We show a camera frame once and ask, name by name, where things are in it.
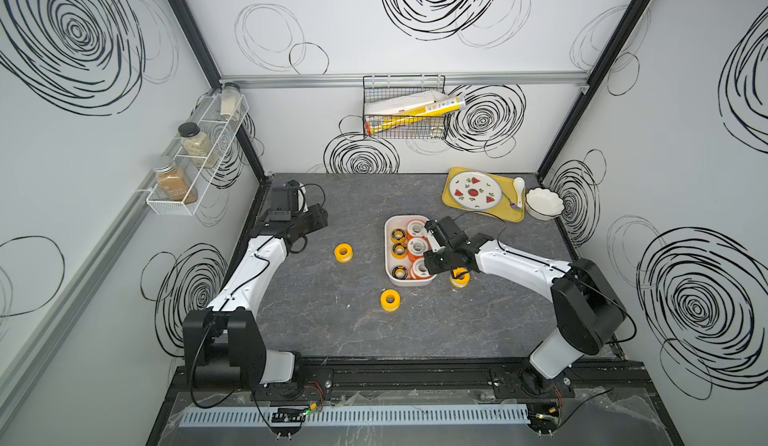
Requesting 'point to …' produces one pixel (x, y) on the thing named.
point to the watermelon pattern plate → (475, 190)
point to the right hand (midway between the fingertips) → (428, 262)
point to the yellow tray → (507, 206)
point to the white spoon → (519, 184)
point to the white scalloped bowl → (543, 204)
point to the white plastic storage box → (393, 222)
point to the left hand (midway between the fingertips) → (319, 213)
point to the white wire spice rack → (218, 130)
